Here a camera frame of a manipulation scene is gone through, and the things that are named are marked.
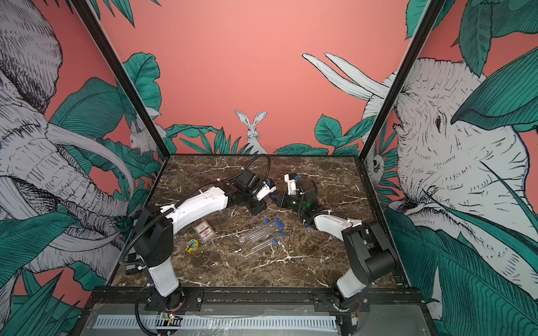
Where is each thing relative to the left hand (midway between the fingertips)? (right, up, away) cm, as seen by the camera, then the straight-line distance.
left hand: (264, 201), depth 88 cm
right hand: (+2, +4, -2) cm, 5 cm away
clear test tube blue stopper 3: (0, -15, +3) cm, 16 cm away
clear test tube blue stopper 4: (-1, -19, -1) cm, 19 cm away
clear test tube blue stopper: (0, -11, +7) cm, 13 cm away
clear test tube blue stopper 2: (0, -15, +3) cm, 15 cm away
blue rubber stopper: (+19, -12, +5) cm, 23 cm away
